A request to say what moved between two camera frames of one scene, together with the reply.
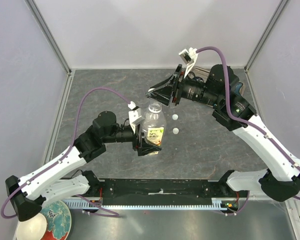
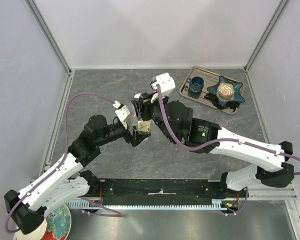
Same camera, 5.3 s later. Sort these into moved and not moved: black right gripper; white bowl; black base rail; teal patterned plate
Moved: black right gripper
Not moved: white bowl; black base rail; teal patterned plate
